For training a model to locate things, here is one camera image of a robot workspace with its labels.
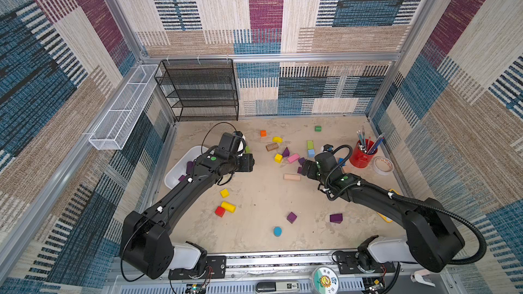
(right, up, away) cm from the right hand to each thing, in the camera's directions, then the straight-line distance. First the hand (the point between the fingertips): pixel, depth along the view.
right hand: (314, 169), depth 90 cm
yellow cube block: (-15, +4, +11) cm, 19 cm away
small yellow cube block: (-39, -11, +1) cm, 41 cm away
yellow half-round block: (-15, +13, +21) cm, 29 cm away
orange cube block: (-22, +16, +23) cm, 36 cm away
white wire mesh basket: (-73, +17, -18) cm, 77 cm away
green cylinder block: (+8, +19, +25) cm, 32 cm away
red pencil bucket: (+21, +7, 0) cm, 22 cm away
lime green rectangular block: (+2, +10, +18) cm, 20 cm away
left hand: (-28, +4, -7) cm, 29 cm away
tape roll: (+35, 0, +9) cm, 36 cm away
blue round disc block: (-17, -23, -9) cm, 30 cm away
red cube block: (-40, -17, -5) cm, 44 cm away
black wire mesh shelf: (-55, +39, +18) cm, 70 cm away
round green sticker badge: (-3, -31, -26) cm, 40 cm away
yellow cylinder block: (-37, -15, -4) cm, 40 cm away
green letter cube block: (-30, +8, +15) cm, 35 cm away
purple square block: (-3, +2, +12) cm, 13 cm away
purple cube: (-11, -18, -7) cm, 22 cm away
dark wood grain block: (-18, +9, +17) cm, 26 cm away
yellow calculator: (+8, -6, -38) cm, 40 cm away
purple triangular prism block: (-11, +6, +13) cm, 18 cm away
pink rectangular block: (-7, +4, +12) cm, 15 cm away
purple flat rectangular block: (-5, -1, +5) cm, 7 cm away
